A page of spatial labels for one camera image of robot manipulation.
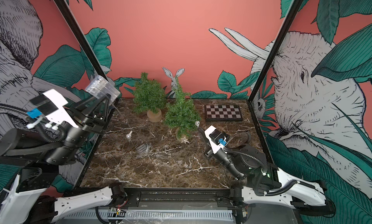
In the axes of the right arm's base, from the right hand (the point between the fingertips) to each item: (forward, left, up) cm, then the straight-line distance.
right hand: (198, 127), depth 51 cm
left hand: (0, +26, +16) cm, 30 cm away
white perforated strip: (-23, +23, -44) cm, 55 cm away
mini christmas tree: (+34, +29, -19) cm, 49 cm away
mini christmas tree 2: (+18, +8, -16) cm, 26 cm away
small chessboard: (+42, -21, -43) cm, 64 cm away
